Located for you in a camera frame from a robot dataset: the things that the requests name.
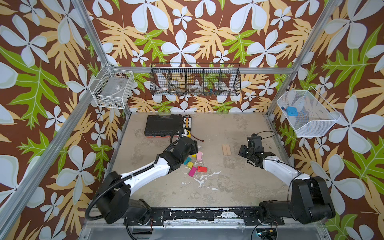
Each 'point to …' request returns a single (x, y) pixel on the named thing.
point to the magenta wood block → (192, 172)
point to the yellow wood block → (194, 155)
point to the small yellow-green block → (190, 164)
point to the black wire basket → (195, 79)
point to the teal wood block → (188, 159)
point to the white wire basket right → (308, 114)
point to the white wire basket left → (112, 88)
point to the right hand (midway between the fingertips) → (242, 148)
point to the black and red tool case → (162, 126)
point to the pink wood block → (199, 155)
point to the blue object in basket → (292, 111)
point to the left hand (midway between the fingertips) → (192, 141)
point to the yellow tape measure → (189, 135)
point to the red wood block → (202, 169)
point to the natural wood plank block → (226, 149)
